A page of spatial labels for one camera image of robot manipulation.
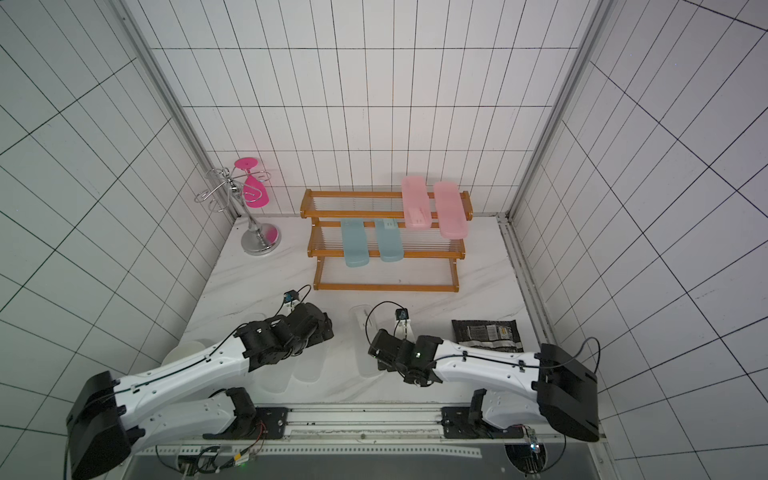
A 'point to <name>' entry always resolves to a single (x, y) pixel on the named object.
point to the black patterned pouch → (499, 335)
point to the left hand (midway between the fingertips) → (313, 333)
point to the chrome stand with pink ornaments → (261, 239)
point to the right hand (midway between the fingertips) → (388, 356)
